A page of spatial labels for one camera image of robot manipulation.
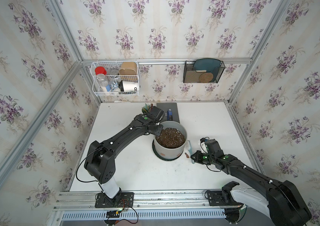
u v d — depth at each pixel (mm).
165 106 1149
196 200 742
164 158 855
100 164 439
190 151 874
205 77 978
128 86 925
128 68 885
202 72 949
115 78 933
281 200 400
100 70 925
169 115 1019
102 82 904
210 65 930
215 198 731
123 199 728
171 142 839
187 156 886
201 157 743
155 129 751
